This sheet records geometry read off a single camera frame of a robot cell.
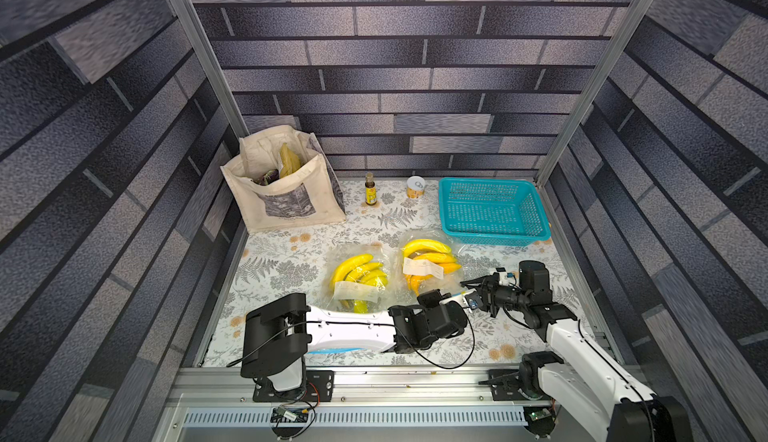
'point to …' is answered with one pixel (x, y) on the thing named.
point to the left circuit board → (287, 414)
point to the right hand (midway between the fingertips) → (457, 285)
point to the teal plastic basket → (493, 211)
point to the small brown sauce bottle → (370, 190)
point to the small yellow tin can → (415, 187)
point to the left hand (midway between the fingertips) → (450, 295)
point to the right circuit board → (539, 414)
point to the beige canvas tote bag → (308, 197)
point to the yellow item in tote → (290, 161)
